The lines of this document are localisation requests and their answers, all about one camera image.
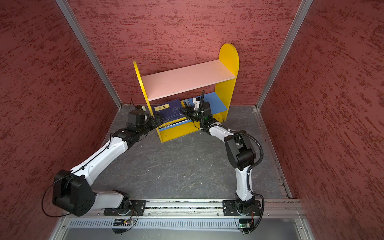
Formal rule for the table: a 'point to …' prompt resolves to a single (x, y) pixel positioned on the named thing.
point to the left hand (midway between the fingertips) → (157, 122)
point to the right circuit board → (245, 223)
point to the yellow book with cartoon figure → (173, 122)
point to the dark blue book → (169, 111)
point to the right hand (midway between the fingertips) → (177, 112)
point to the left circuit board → (123, 222)
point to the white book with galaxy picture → (187, 102)
